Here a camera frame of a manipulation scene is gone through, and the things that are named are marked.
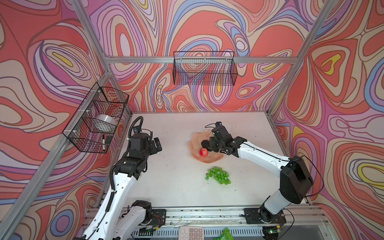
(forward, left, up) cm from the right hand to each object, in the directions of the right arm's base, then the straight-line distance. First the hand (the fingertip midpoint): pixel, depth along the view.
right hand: (214, 143), depth 88 cm
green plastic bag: (-44, -2, -11) cm, 45 cm away
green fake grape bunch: (-17, -1, -6) cm, 18 cm away
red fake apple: (-2, +7, -7) cm, 10 cm away
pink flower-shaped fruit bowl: (+5, +12, -9) cm, 16 cm away
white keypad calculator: (-42, +15, -10) cm, 46 cm away
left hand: (-5, +34, +12) cm, 37 cm away
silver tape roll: (+4, +55, +21) cm, 60 cm away
